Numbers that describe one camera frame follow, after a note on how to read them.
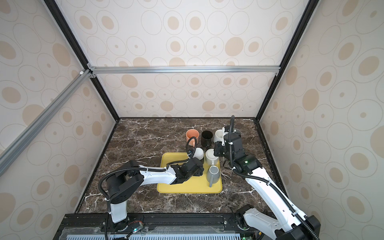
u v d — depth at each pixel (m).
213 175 0.81
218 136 1.00
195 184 0.85
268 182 0.45
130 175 0.52
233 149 0.54
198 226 0.73
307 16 0.71
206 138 0.98
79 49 0.81
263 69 0.90
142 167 0.53
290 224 0.38
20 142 0.54
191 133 1.01
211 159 0.90
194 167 0.69
